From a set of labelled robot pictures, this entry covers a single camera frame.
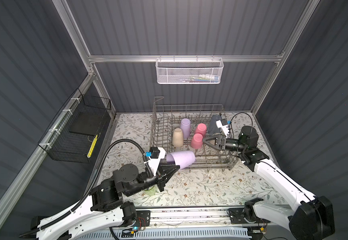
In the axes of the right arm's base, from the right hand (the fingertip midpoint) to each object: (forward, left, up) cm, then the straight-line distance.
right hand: (205, 144), depth 68 cm
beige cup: (+16, +14, -18) cm, 28 cm away
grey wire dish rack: (+45, +22, -28) cm, 57 cm away
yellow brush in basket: (-1, +53, 0) cm, 53 cm away
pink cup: (+21, -2, -15) cm, 26 cm away
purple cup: (-10, +11, +6) cm, 16 cm away
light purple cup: (+22, +8, -13) cm, 27 cm away
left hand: (-14, +12, +6) cm, 19 cm away
